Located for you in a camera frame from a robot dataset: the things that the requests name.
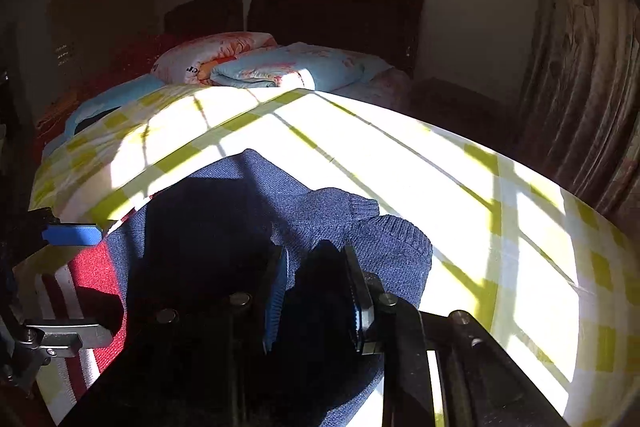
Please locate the light blue cloth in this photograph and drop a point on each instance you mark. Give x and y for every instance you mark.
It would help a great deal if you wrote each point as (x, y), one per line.
(67, 117)

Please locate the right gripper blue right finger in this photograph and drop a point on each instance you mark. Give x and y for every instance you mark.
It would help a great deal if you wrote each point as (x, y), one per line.
(364, 287)

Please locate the orange white floral pillow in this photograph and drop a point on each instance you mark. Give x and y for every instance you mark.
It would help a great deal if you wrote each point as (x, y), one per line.
(192, 61)

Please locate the light blue folded quilt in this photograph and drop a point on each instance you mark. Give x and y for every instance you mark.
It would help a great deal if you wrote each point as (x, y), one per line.
(298, 65)

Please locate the red bed cover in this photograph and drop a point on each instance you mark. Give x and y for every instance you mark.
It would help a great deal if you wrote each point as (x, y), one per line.
(128, 63)

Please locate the floral pink curtain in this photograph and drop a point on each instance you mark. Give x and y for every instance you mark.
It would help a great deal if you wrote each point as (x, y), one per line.
(578, 120)

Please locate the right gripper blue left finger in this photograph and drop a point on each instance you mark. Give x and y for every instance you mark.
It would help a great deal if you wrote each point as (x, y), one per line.
(277, 279)

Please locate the yellow white checked bed sheet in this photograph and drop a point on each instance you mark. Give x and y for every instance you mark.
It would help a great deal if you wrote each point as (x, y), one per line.
(555, 282)

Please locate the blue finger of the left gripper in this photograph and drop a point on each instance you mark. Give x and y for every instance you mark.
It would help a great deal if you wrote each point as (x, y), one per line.
(72, 234)
(69, 335)

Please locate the red white navy striped sweater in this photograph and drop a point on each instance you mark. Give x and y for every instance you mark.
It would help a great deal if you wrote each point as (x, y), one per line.
(181, 284)

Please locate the dark wooden headboard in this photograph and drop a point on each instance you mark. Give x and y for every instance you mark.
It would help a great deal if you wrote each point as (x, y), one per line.
(389, 29)
(200, 18)

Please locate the dark wooden nightstand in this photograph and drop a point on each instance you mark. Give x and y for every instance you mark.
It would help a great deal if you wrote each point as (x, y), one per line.
(462, 111)

